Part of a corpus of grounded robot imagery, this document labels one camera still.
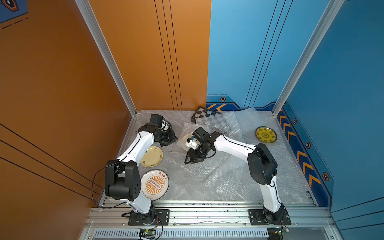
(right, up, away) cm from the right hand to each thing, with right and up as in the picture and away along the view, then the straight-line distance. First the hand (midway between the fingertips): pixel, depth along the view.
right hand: (188, 161), depth 84 cm
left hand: (-7, +14, +4) cm, 16 cm away
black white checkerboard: (+9, +31, +32) cm, 45 cm away
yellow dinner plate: (+54, +14, +22) cm, 60 cm away
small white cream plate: (-3, +12, +18) cm, 22 cm away
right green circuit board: (+42, -30, -14) cm, 54 cm away
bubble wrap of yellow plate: (+59, -12, +1) cm, 61 cm away
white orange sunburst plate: (-19, -13, 0) cm, 23 cm away
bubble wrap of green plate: (+44, +25, +29) cm, 58 cm away
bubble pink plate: (+20, -9, +1) cm, 22 cm away
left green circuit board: (-19, -32, -13) cm, 39 cm away
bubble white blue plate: (-18, +20, +27) cm, 38 cm away
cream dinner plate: (-24, 0, +11) cm, 26 cm away
